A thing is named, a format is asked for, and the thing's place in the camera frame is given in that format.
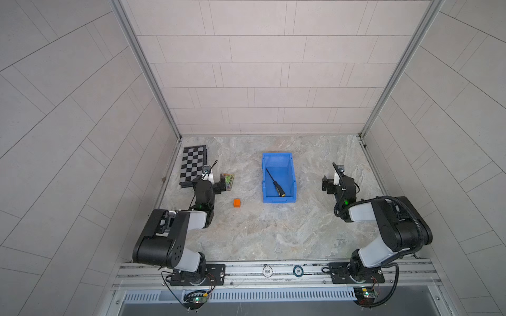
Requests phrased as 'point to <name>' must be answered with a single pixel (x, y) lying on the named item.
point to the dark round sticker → (298, 271)
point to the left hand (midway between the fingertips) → (213, 172)
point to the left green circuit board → (194, 301)
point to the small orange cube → (236, 203)
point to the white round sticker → (267, 271)
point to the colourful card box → (228, 180)
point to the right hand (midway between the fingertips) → (334, 174)
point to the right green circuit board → (365, 295)
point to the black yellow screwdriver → (280, 191)
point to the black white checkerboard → (194, 159)
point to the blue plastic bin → (279, 167)
